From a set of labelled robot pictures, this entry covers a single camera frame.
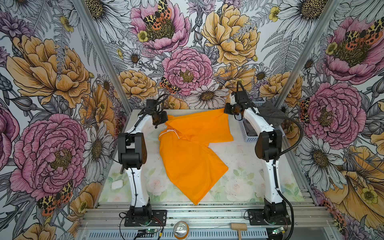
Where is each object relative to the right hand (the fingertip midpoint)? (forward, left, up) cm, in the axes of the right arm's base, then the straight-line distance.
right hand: (226, 111), depth 104 cm
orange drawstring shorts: (-32, +23, -13) cm, 42 cm away
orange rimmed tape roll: (-66, +28, -1) cm, 72 cm away
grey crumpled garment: (+7, -33, -5) cm, 34 cm away
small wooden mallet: (-64, +2, -11) cm, 65 cm away
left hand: (-5, +41, -2) cm, 41 cm away
